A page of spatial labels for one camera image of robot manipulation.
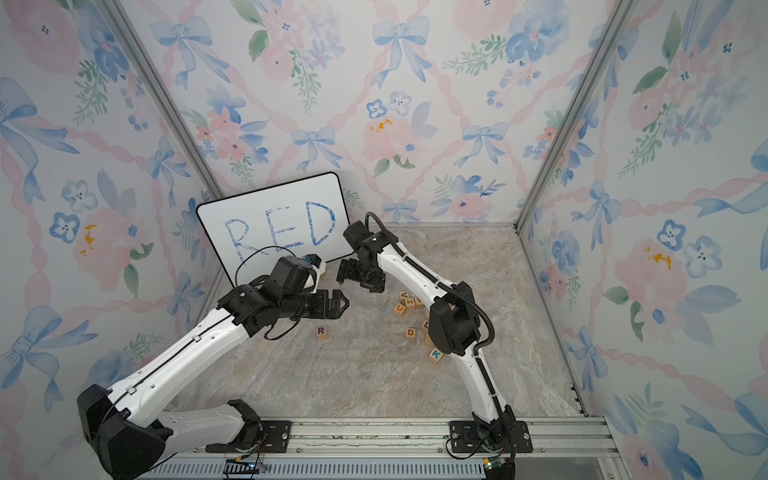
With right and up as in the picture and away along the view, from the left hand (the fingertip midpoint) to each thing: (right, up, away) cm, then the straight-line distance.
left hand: (337, 301), depth 75 cm
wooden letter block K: (+27, -17, +10) cm, 33 cm away
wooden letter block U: (+16, -6, +20) cm, 26 cm away
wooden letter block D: (+19, -12, +14) cm, 27 cm away
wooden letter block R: (-7, -12, +15) cm, 20 cm away
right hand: (+2, +3, +15) cm, 15 cm away
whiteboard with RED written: (-13, +24, +19) cm, 33 cm away
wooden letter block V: (+18, -1, +22) cm, 29 cm away
